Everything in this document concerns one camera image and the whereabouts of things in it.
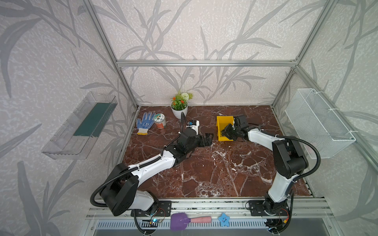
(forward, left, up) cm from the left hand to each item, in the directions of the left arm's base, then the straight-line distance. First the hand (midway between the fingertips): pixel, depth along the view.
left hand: (208, 135), depth 81 cm
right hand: (+11, -10, -11) cm, 19 cm away
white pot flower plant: (+28, +19, -3) cm, 34 cm away
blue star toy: (-37, -7, -16) cm, 41 cm away
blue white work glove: (+26, +44, -19) cm, 55 cm away
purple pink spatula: (-38, +14, -16) cm, 43 cm away
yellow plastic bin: (+23, -13, -16) cm, 31 cm away
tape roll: (+20, +33, -11) cm, 40 cm away
